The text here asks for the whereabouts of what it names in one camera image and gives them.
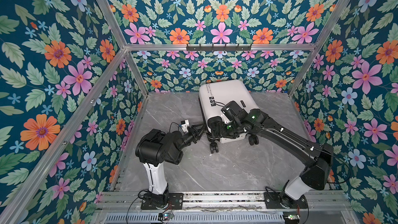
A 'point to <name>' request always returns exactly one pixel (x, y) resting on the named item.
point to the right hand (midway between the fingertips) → (216, 133)
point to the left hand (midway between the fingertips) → (207, 124)
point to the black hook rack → (218, 48)
